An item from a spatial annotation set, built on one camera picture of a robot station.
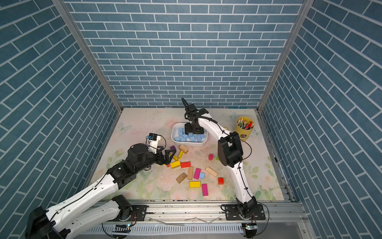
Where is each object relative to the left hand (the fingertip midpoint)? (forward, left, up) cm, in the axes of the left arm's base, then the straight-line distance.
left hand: (173, 150), depth 75 cm
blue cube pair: (-6, -15, -18) cm, 24 cm away
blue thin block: (+20, -14, -18) cm, 30 cm away
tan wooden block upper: (+12, -4, -18) cm, 22 cm away
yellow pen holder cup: (+24, -44, -9) cm, 51 cm away
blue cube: (+21, -4, -16) cm, 27 cm away
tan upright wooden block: (-4, -8, -19) cm, 21 cm away
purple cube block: (+12, +4, -18) cm, 22 cm away
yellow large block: (0, +1, -16) cm, 16 cm away
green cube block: (-8, -21, +9) cm, 24 cm away
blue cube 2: (+20, -9, -18) cm, 28 cm away
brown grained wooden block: (-7, -3, -19) cm, 20 cm away
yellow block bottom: (-10, -11, -20) cm, 25 cm away
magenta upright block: (-4, -12, -19) cm, 23 cm away
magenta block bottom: (-14, -17, -19) cm, 29 cm away
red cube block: (-9, -26, -18) cm, 33 cm away
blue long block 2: (+21, -16, -17) cm, 31 cm away
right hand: (+20, -9, -12) cm, 25 cm away
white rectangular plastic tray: (+26, +2, -17) cm, 32 cm away
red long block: (+2, -5, -21) cm, 21 cm away
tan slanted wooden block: (-3, -21, -19) cm, 29 cm away
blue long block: (+18, +1, -17) cm, 25 cm away
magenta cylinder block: (+6, -21, -18) cm, 28 cm away
